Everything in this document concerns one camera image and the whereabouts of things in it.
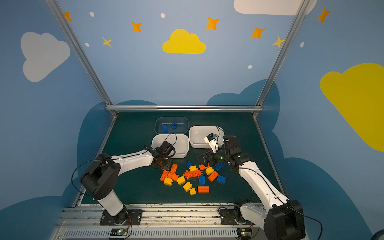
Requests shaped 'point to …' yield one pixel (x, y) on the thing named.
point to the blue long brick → (165, 128)
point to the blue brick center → (202, 179)
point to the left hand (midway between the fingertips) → (167, 162)
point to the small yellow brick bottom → (192, 191)
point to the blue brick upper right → (219, 165)
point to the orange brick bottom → (203, 189)
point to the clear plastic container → (182, 128)
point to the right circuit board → (244, 233)
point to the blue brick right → (221, 179)
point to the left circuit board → (118, 232)
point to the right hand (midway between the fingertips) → (202, 154)
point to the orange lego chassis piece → (192, 173)
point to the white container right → (197, 134)
